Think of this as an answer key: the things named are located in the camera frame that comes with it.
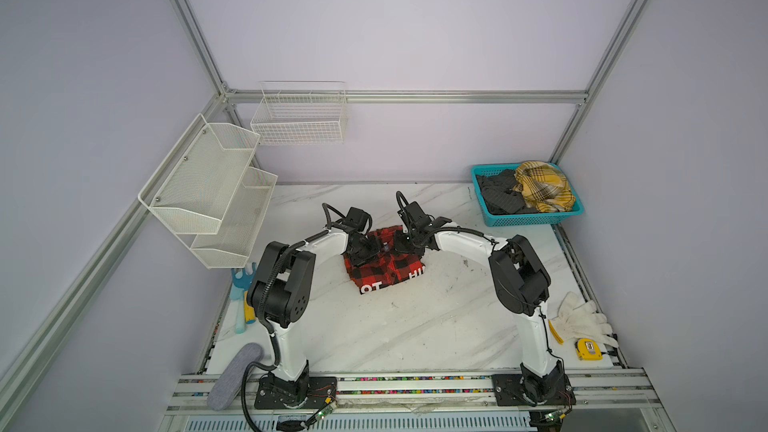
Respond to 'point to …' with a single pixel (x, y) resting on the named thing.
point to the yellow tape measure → (587, 349)
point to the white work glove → (575, 320)
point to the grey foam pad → (228, 387)
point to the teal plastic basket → (490, 219)
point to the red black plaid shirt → (390, 265)
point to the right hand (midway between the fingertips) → (392, 245)
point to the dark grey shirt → (497, 194)
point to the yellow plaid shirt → (544, 188)
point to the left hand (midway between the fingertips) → (379, 257)
